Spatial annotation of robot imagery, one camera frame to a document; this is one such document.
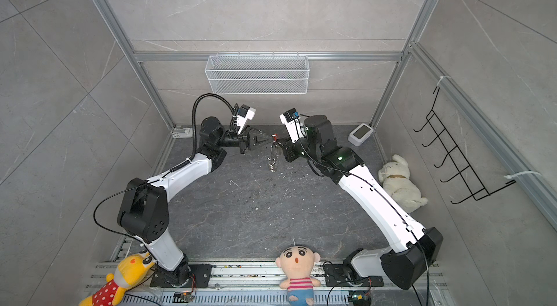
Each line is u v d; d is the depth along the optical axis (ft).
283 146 1.94
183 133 3.75
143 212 1.52
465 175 2.12
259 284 2.39
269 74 3.28
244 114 2.12
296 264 2.25
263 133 2.23
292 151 1.98
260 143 2.26
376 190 1.44
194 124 2.08
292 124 1.94
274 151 2.34
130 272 2.24
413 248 1.25
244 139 2.12
